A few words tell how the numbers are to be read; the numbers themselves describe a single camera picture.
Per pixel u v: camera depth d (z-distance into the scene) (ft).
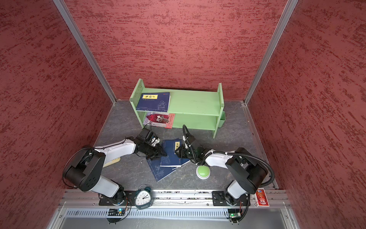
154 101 2.68
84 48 2.86
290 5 2.33
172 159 2.80
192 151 2.24
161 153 2.86
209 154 1.99
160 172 2.72
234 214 2.31
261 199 2.38
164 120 3.02
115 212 2.37
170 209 2.38
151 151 2.54
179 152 2.68
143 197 2.33
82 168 1.47
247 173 1.47
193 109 2.56
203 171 2.70
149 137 2.51
